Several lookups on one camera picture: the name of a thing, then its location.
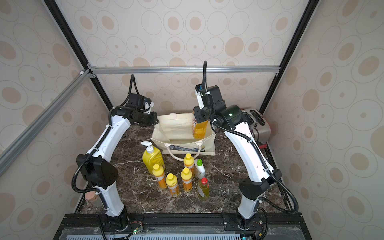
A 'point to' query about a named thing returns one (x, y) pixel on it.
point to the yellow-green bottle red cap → (203, 188)
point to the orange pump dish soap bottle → (199, 129)
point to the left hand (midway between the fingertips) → (163, 118)
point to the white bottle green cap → (199, 169)
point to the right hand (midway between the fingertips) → (206, 107)
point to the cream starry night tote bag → (173, 134)
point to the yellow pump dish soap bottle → (153, 156)
